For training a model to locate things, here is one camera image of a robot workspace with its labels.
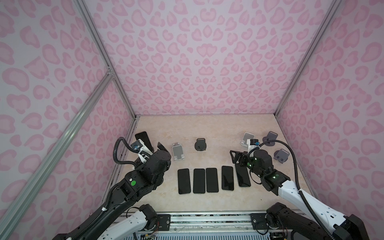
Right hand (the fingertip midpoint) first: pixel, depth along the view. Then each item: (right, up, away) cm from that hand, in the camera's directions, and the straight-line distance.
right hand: (236, 151), depth 80 cm
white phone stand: (-33, -2, +16) cm, 37 cm away
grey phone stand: (+28, +7, +18) cm, 34 cm away
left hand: (-40, +4, -12) cm, 42 cm away
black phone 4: (-12, -17, +5) cm, 22 cm away
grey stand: (-19, +1, +22) cm, 29 cm away
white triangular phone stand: (+11, +7, +18) cm, 22 cm away
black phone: (-53, +7, +11) cm, 55 cm away
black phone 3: (-20, -18, +6) cm, 27 cm away
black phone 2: (-28, -19, +6) cm, 35 cm away
